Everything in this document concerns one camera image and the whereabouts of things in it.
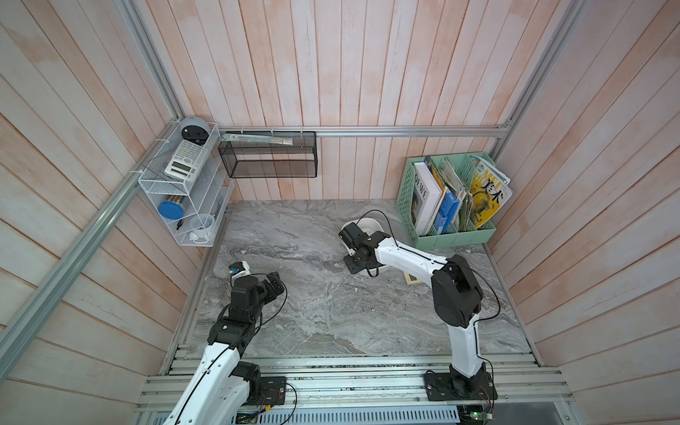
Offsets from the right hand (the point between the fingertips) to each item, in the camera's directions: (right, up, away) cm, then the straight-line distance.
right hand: (354, 262), depth 95 cm
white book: (+25, +23, -5) cm, 34 cm away
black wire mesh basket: (-34, +43, +11) cm, 56 cm away
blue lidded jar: (-56, +18, -19) cm, 61 cm away
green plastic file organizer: (+37, +33, +1) cm, 50 cm away
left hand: (-28, -5, -13) cm, 32 cm away
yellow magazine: (+52, +27, +3) cm, 59 cm away
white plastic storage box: (+7, +13, +13) cm, 20 cm away
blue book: (+33, +15, +1) cm, 36 cm away
